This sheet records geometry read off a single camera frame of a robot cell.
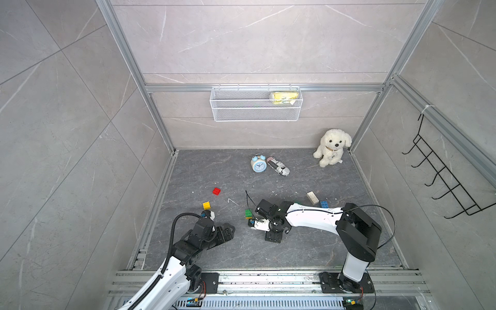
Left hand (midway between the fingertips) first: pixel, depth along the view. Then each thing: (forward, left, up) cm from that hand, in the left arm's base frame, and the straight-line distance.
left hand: (229, 229), depth 82 cm
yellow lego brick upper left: (+14, +12, -4) cm, 19 cm away
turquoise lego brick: (0, -10, +6) cm, 12 cm away
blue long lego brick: (+13, -47, -5) cm, 49 cm away
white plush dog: (+39, -54, +8) cm, 67 cm away
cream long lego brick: (+16, -41, -4) cm, 45 cm away
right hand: (+1, -19, -6) cm, 20 cm away
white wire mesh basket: (+58, -13, +24) cm, 64 cm away
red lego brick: (+23, +8, -6) cm, 25 cm away
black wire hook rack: (-4, -78, +27) cm, 83 cm away
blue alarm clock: (+36, -15, +1) cm, 39 cm away
